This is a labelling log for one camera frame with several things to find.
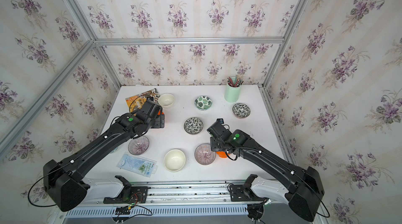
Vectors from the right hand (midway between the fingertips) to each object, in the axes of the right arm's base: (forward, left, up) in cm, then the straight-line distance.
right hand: (218, 143), depth 78 cm
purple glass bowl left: (+2, +45, -10) cm, 46 cm away
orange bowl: (-3, -3, -8) cm, 9 cm away
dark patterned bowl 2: (+16, +14, -10) cm, 23 cm away
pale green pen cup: (+39, -12, -1) cm, 40 cm away
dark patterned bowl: (+29, -17, -11) cm, 35 cm away
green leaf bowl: (+34, +8, -10) cm, 36 cm away
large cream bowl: (-5, +23, -11) cm, 26 cm away
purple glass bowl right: (-2, +7, -10) cm, 13 cm away
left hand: (+9, +31, +7) cm, 33 cm away
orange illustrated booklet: (+33, +56, -9) cm, 66 cm away
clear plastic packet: (-8, +41, -11) cm, 43 cm away
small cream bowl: (+35, +34, -8) cm, 49 cm away
